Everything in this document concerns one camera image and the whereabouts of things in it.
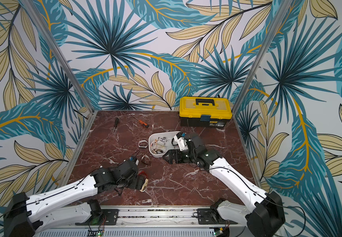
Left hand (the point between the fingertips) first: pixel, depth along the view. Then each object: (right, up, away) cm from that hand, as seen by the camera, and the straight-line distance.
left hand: (136, 182), depth 77 cm
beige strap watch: (+7, +18, +20) cm, 28 cm away
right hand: (+18, +14, -2) cm, 23 cm away
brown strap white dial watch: (+8, +14, +17) cm, 23 cm away
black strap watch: (+19, +18, +23) cm, 35 cm away
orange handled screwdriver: (-1, +31, +30) cm, 43 cm away
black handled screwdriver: (-23, +33, +33) cm, 52 cm away
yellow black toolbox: (+41, +39, +22) cm, 61 cm away
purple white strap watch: (+13, +21, +22) cm, 33 cm away
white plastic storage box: (+10, +18, +23) cm, 31 cm away
